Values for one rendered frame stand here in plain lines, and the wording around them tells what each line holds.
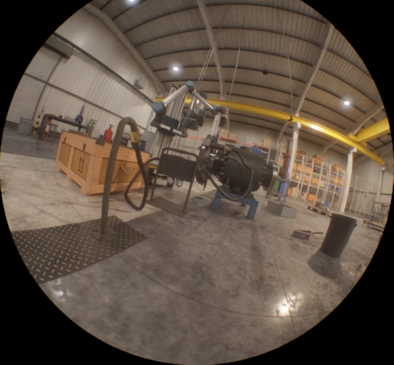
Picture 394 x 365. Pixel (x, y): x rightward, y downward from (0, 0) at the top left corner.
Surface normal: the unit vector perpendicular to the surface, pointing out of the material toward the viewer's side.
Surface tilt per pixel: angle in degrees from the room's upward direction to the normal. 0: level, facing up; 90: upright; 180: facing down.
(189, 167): 90
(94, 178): 90
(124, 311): 0
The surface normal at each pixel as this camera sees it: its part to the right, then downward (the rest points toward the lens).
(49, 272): 0.25, -0.97
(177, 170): -0.21, -0.05
